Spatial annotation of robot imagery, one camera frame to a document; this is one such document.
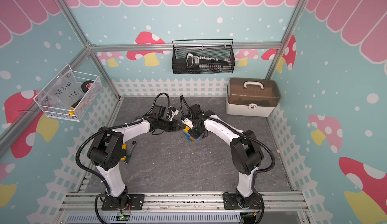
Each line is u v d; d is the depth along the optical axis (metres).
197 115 0.66
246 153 0.48
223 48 0.91
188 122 0.83
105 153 0.50
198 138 0.79
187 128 0.91
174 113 0.87
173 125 0.84
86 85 0.79
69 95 0.70
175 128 0.83
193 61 0.89
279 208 0.74
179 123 0.87
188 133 0.91
